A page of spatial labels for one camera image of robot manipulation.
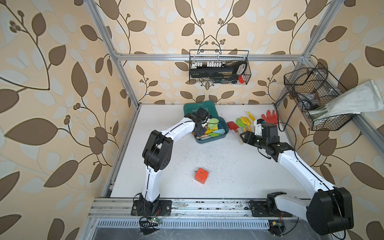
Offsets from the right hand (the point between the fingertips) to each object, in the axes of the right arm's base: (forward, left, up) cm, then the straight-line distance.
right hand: (244, 135), depth 85 cm
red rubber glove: (+23, -28, -14) cm, 38 cm away
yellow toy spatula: (+21, -9, -13) cm, 26 cm away
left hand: (+10, +25, -5) cm, 27 cm away
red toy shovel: (+16, +2, -12) cm, 20 cm away
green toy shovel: (+18, -4, -12) cm, 22 cm away
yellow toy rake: (+23, -14, -12) cm, 30 cm away
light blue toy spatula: (+12, +11, -13) cm, 21 cm away
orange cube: (-19, +25, -10) cm, 33 cm away
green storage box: (+36, +16, -11) cm, 41 cm away
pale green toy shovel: (+22, +15, -16) cm, 31 cm away
